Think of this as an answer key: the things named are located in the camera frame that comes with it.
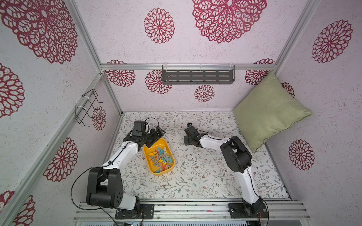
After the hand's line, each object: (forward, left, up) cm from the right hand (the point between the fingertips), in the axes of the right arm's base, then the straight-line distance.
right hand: (186, 137), depth 103 cm
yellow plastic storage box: (-17, +17, +1) cm, 24 cm away
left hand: (-9, +15, +14) cm, 23 cm away
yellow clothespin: (-15, +22, +1) cm, 26 cm away
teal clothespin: (-18, +13, +1) cm, 22 cm away
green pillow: (+5, -50, +25) cm, 56 cm away
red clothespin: (-23, +14, 0) cm, 27 cm away
